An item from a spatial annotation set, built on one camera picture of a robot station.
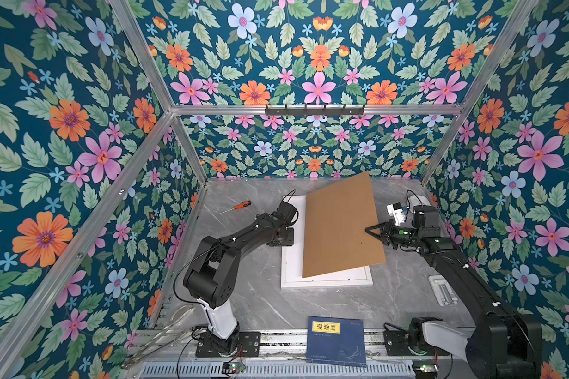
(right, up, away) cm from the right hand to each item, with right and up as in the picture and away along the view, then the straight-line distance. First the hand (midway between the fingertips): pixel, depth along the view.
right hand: (367, 228), depth 78 cm
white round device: (+31, +9, +30) cm, 44 cm away
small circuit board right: (+16, -42, -8) cm, 46 cm away
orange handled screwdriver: (-52, +6, +30) cm, 60 cm away
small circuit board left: (-43, -41, -8) cm, 60 cm away
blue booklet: (-11, -36, -3) cm, 38 cm away
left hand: (-27, -4, +14) cm, 30 cm away
